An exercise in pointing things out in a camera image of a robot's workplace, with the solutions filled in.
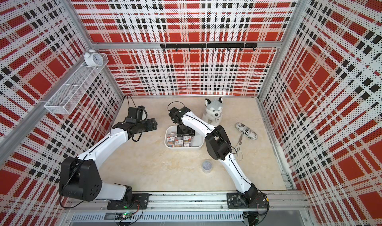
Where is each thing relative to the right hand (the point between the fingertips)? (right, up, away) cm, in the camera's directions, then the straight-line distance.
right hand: (188, 134), depth 94 cm
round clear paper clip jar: (+11, -17, -10) cm, 23 cm away
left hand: (-21, +7, -5) cm, 23 cm away
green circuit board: (-29, -35, -25) cm, 51 cm away
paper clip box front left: (-11, -3, -3) cm, 12 cm away
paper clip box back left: (-10, 0, +2) cm, 10 cm away
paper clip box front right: (-1, -4, -3) cm, 5 cm away
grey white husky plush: (+15, +13, -3) cm, 21 cm away
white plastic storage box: (+6, -4, +2) cm, 8 cm away
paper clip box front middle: (-6, -4, -3) cm, 8 cm away
